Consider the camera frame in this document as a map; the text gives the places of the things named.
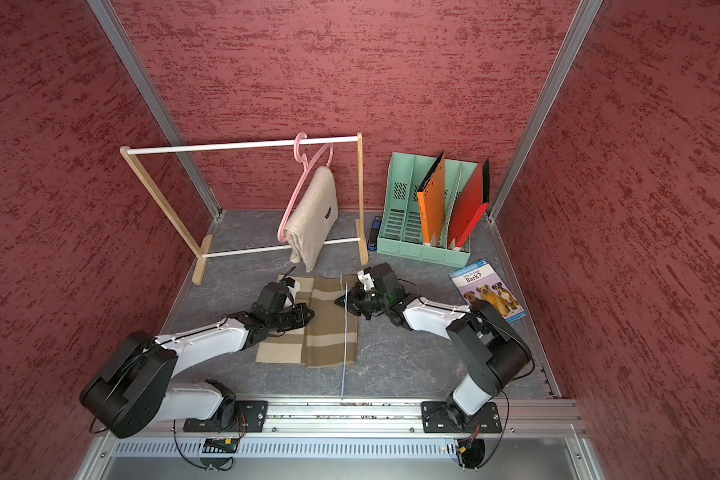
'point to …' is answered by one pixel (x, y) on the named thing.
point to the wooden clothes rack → (202, 255)
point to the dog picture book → (480, 283)
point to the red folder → (470, 205)
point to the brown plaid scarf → (330, 337)
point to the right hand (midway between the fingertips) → (335, 306)
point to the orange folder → (432, 204)
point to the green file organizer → (402, 232)
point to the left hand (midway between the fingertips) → (313, 319)
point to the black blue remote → (373, 241)
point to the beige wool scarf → (313, 229)
